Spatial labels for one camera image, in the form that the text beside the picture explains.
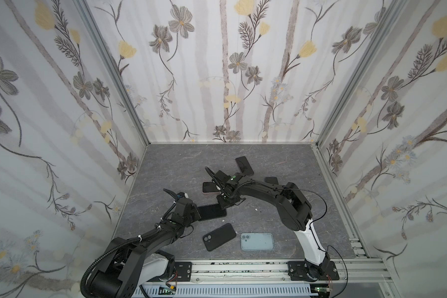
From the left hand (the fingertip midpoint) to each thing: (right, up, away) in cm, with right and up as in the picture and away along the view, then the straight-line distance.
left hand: (197, 205), depth 90 cm
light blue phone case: (+29, -14, -8) cm, 33 cm away
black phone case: (+11, -13, -6) cm, 18 cm away
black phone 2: (+26, +19, +21) cm, 38 cm away
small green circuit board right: (+52, -29, -19) cm, 62 cm away
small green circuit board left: (-10, -30, -18) cm, 36 cm away
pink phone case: (+6, +5, +5) cm, 9 cm away
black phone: (+6, -4, 0) cm, 7 cm away
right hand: (+11, +1, +1) cm, 11 cm away
